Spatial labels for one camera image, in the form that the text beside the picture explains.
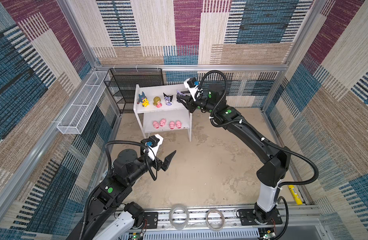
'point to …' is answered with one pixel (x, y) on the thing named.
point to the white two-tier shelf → (157, 109)
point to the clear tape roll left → (181, 226)
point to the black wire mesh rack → (123, 82)
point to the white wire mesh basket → (75, 120)
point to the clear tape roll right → (222, 224)
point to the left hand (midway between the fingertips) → (166, 142)
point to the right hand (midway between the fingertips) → (180, 96)
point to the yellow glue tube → (297, 198)
